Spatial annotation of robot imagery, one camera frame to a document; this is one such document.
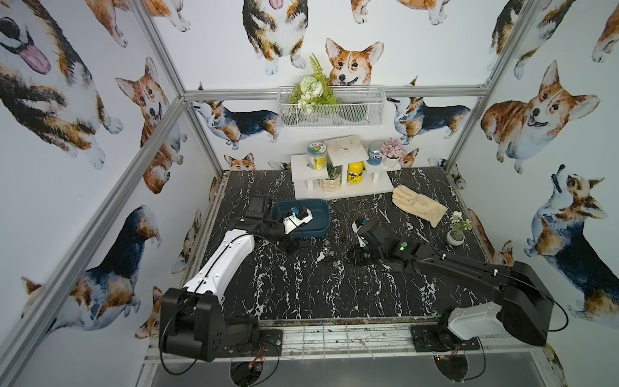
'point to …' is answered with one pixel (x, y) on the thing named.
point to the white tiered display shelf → (346, 173)
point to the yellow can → (355, 172)
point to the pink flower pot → (392, 151)
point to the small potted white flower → (455, 235)
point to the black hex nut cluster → (327, 250)
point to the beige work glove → (417, 205)
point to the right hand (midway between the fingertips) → (351, 246)
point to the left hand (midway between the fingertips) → (305, 227)
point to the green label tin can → (317, 156)
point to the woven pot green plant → (333, 181)
